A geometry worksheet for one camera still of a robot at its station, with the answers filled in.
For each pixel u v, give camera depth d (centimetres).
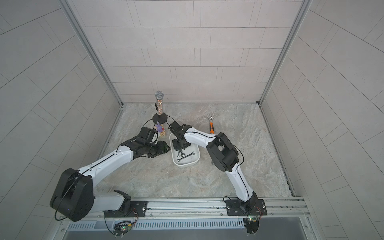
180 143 80
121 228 65
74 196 40
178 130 75
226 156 54
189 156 89
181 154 89
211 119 106
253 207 62
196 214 71
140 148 61
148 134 67
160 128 96
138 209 71
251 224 68
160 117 105
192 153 89
